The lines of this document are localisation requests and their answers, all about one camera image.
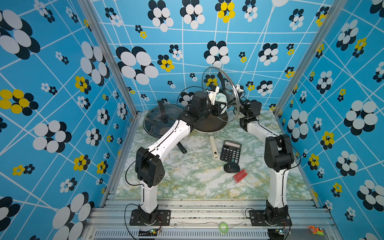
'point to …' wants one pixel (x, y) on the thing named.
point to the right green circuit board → (275, 234)
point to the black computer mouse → (231, 167)
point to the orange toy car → (316, 230)
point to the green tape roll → (223, 227)
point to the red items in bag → (240, 175)
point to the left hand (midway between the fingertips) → (228, 102)
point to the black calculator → (231, 152)
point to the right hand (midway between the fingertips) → (223, 91)
